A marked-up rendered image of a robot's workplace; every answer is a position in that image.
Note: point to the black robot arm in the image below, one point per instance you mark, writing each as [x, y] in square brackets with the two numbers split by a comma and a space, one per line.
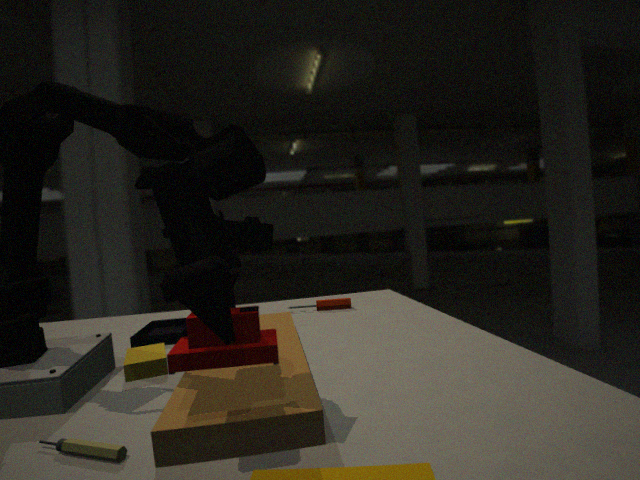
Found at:
[218, 167]

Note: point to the tan wooden panel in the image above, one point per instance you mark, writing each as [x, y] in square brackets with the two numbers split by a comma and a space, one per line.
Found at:
[249, 410]

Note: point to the awl with orange-brown handle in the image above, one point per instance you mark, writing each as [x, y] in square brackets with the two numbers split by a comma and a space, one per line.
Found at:
[332, 304]

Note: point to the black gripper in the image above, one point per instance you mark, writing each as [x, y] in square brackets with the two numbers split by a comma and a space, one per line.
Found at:
[202, 279]

